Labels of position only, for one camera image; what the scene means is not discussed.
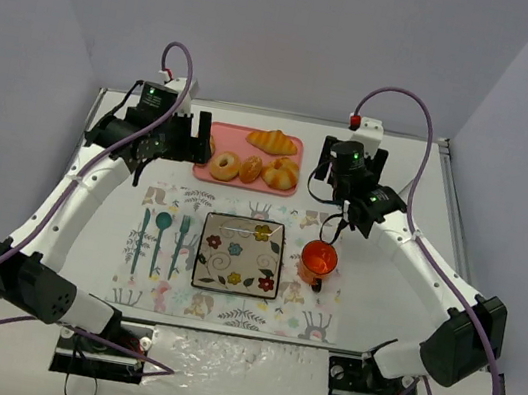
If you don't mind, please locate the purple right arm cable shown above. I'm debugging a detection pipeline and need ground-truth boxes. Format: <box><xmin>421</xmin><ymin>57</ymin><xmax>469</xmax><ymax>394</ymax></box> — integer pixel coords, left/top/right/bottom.
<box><xmin>306</xmin><ymin>81</ymin><xmax>528</xmax><ymax>395</ymax></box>

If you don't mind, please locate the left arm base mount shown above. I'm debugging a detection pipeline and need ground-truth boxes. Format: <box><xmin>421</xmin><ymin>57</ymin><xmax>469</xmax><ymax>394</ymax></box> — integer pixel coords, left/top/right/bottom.
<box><xmin>49</xmin><ymin>322</ymin><xmax>154</xmax><ymax>385</ymax></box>

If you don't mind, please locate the teal plastic fork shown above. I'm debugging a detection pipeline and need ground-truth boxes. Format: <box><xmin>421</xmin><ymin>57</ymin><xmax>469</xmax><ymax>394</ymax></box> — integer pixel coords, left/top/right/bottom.
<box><xmin>166</xmin><ymin>215</ymin><xmax>191</xmax><ymax>280</ymax></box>

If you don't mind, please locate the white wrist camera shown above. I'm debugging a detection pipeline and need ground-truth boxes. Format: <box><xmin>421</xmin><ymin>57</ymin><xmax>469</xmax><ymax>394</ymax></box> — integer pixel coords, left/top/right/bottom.
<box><xmin>164</xmin><ymin>77</ymin><xmax>199</xmax><ymax>116</ymax></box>
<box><xmin>349</xmin><ymin>114</ymin><xmax>384</xmax><ymax>157</ymax></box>

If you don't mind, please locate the sugared ring donut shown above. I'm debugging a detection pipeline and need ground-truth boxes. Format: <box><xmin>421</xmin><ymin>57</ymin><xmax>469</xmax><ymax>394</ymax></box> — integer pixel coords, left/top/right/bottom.
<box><xmin>208</xmin><ymin>151</ymin><xmax>241</xmax><ymax>182</ymax></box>

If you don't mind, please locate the teal plastic knife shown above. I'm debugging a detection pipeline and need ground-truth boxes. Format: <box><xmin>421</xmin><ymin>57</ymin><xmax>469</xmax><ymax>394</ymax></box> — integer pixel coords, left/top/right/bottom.
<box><xmin>130</xmin><ymin>208</ymin><xmax>151</xmax><ymax>278</ymax></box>

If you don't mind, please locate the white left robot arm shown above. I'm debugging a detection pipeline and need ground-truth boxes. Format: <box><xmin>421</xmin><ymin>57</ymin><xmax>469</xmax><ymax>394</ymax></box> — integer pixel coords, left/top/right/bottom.
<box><xmin>0</xmin><ymin>82</ymin><xmax>213</xmax><ymax>338</ymax></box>

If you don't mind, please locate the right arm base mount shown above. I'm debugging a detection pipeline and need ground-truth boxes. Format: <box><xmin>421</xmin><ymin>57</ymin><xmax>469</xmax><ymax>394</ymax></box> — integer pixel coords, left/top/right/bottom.
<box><xmin>327</xmin><ymin>352</ymin><xmax>418</xmax><ymax>395</ymax></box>

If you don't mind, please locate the square floral ceramic plate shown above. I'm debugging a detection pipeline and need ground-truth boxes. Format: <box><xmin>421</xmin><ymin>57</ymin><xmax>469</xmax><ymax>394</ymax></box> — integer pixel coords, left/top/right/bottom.
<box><xmin>191</xmin><ymin>212</ymin><xmax>286</xmax><ymax>301</ymax></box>

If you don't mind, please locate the teal plastic spoon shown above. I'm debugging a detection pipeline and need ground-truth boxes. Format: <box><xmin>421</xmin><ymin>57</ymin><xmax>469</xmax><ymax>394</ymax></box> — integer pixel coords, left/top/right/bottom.
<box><xmin>149</xmin><ymin>211</ymin><xmax>173</xmax><ymax>277</ymax></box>

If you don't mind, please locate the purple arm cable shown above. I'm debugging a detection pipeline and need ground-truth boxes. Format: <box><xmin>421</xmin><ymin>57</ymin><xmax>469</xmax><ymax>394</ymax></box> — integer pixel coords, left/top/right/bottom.
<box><xmin>0</xmin><ymin>12</ymin><xmax>229</xmax><ymax>378</ymax></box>
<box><xmin>306</xmin><ymin>81</ymin><xmax>528</xmax><ymax>395</ymax></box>

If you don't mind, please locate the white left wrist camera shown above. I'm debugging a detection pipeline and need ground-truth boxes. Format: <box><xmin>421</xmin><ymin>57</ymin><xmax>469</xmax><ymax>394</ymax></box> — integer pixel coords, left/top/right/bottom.
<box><xmin>164</xmin><ymin>77</ymin><xmax>199</xmax><ymax>116</ymax></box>

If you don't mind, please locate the long croissant bread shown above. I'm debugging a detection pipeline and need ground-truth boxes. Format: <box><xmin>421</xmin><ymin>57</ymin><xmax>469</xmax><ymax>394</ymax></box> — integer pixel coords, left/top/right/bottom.
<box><xmin>245</xmin><ymin>130</ymin><xmax>298</xmax><ymax>156</ymax></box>

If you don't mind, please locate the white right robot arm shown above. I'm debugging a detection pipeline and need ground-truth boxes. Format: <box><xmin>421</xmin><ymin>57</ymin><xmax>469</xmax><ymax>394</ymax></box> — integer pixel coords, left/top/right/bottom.
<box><xmin>312</xmin><ymin>136</ymin><xmax>507</xmax><ymax>387</ymax></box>

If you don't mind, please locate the aluminium table rail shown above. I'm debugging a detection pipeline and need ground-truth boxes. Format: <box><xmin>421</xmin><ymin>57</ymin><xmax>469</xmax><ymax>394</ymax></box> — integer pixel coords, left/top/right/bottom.
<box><xmin>395</xmin><ymin>137</ymin><xmax>528</xmax><ymax>395</ymax></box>

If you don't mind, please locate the sesame bread roll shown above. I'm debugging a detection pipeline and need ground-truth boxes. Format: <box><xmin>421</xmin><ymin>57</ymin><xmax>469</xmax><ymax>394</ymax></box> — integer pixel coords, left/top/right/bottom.
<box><xmin>238</xmin><ymin>155</ymin><xmax>263</xmax><ymax>184</ymax></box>

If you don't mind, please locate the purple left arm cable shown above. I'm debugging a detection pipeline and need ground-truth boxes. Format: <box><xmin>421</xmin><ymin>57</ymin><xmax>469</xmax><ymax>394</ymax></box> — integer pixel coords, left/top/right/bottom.
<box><xmin>0</xmin><ymin>12</ymin><xmax>229</xmax><ymax>378</ymax></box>

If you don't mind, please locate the small bread behind gripper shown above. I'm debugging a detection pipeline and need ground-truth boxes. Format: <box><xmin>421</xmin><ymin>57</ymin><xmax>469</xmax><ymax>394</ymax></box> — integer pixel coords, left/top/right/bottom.
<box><xmin>209</xmin><ymin>135</ymin><xmax>216</xmax><ymax>156</ymax></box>

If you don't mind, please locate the round twisted bread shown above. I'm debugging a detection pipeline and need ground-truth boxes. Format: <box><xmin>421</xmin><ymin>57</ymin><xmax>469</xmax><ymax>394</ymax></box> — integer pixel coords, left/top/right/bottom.
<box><xmin>261</xmin><ymin>157</ymin><xmax>300</xmax><ymax>191</ymax></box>

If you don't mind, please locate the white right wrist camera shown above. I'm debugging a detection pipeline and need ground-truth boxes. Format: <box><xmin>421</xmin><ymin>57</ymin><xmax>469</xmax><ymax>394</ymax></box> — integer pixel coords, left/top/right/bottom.
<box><xmin>349</xmin><ymin>114</ymin><xmax>384</xmax><ymax>157</ymax></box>

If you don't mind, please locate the orange mug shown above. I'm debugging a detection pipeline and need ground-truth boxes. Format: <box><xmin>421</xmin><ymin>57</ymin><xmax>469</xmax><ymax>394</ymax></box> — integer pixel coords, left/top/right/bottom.
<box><xmin>297</xmin><ymin>240</ymin><xmax>339</xmax><ymax>294</ymax></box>

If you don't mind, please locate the floral patterned placemat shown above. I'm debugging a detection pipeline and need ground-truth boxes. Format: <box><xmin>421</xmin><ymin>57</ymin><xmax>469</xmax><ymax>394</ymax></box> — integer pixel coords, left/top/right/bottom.
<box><xmin>106</xmin><ymin>182</ymin><xmax>342</xmax><ymax>345</ymax></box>

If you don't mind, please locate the pink tray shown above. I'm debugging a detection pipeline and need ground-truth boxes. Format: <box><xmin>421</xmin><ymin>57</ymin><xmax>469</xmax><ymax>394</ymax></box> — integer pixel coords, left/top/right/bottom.
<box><xmin>190</xmin><ymin>118</ymin><xmax>309</xmax><ymax>199</ymax></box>

